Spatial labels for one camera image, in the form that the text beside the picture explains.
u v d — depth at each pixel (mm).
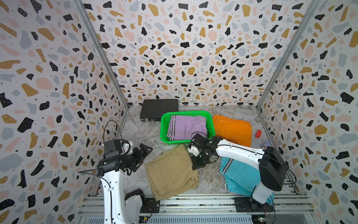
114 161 486
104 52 875
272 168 450
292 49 861
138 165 705
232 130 1059
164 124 1030
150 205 731
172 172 826
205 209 732
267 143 929
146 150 660
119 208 403
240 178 817
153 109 1221
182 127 1042
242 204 746
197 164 715
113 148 557
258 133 1030
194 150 773
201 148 660
